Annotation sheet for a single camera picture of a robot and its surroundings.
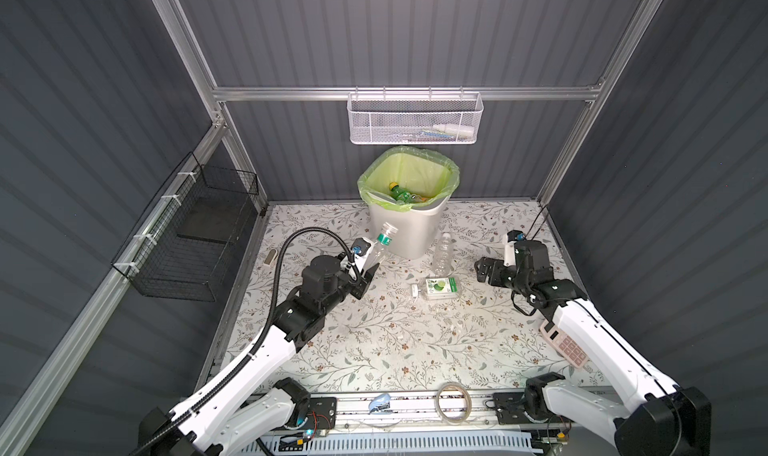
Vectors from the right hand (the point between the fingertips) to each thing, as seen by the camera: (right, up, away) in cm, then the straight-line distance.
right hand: (494, 267), depth 82 cm
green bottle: (-25, +22, +17) cm, 37 cm away
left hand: (-35, +3, -8) cm, 36 cm away
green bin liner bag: (-19, +30, +16) cm, 39 cm away
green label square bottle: (-13, -8, +10) cm, 18 cm away
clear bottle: (-10, +1, +23) cm, 25 cm away
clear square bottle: (-31, +7, -10) cm, 33 cm away
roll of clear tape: (-17, -34, -8) cm, 39 cm away
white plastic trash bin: (-20, +10, +6) cm, 23 cm away
